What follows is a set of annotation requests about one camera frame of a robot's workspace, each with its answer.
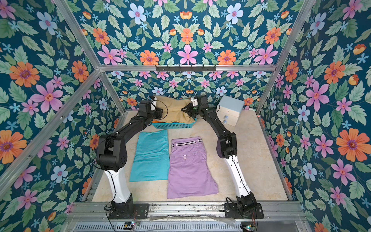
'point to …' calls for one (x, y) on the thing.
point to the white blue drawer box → (228, 110)
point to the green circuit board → (127, 225)
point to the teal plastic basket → (174, 124)
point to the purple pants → (188, 174)
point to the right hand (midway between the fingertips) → (183, 108)
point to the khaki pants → (172, 108)
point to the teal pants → (151, 158)
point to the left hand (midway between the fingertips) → (159, 107)
